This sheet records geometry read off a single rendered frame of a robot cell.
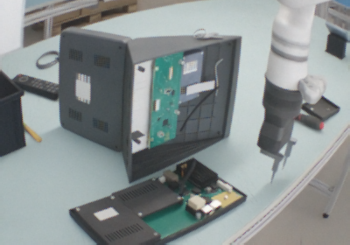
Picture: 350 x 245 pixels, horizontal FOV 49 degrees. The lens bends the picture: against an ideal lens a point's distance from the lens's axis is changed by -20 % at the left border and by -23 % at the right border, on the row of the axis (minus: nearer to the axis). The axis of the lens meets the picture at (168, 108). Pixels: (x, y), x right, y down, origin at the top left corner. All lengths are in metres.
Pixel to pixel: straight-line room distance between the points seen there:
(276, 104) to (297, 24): 0.14
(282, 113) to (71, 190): 0.36
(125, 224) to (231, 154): 0.30
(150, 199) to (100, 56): 0.25
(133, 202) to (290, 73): 0.30
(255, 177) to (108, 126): 0.27
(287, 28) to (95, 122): 0.39
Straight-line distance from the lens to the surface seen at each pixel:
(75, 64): 0.80
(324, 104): 1.12
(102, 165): 0.79
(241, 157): 0.84
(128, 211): 0.66
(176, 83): 0.74
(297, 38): 0.65
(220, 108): 0.86
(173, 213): 0.68
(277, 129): 0.71
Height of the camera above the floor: 1.47
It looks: 29 degrees down
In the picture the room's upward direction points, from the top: 5 degrees clockwise
